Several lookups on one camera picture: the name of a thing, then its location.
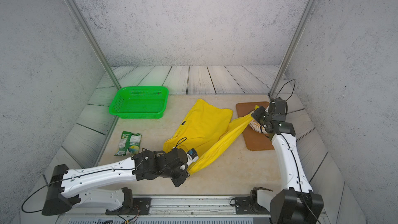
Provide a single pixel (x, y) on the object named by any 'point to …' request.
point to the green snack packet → (129, 144)
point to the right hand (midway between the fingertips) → (256, 110)
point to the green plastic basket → (140, 102)
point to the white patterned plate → (256, 126)
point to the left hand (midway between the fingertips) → (190, 178)
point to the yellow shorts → (205, 128)
